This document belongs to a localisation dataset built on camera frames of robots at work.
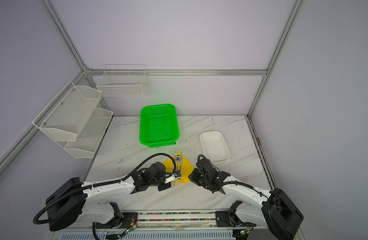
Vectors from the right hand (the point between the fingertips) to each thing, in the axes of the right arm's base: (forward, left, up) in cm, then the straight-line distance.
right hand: (187, 177), depth 82 cm
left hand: (0, +9, -2) cm, 10 cm away
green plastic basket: (+44, +24, -5) cm, 50 cm away
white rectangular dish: (+24, -18, -6) cm, 31 cm away
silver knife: (+12, +4, -7) cm, 15 cm away
